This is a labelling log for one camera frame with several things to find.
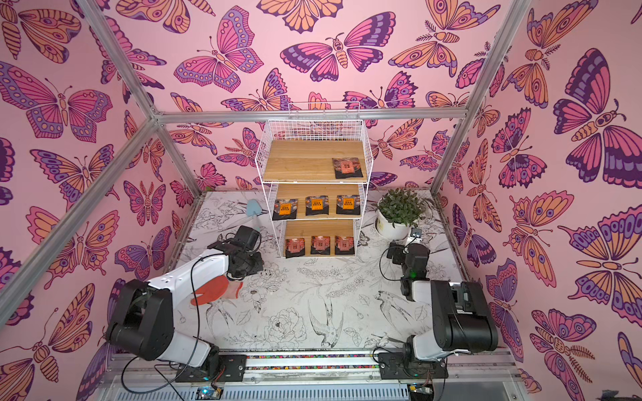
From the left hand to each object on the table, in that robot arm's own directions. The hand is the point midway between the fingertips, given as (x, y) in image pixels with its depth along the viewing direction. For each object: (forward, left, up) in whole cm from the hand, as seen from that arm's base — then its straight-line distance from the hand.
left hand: (260, 264), depth 91 cm
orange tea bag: (+9, -11, +20) cm, 25 cm away
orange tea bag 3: (+11, -31, +21) cm, 39 cm away
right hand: (+8, -53, +3) cm, 53 cm away
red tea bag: (+10, -11, -4) cm, 15 cm away
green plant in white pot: (+14, -50, +15) cm, 54 cm away
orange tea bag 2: (+11, -21, +21) cm, 32 cm away
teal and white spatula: (+33, +11, -5) cm, 35 cm away
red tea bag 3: (+10, -31, -3) cm, 33 cm away
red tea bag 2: (+11, -22, -3) cm, 24 cm away
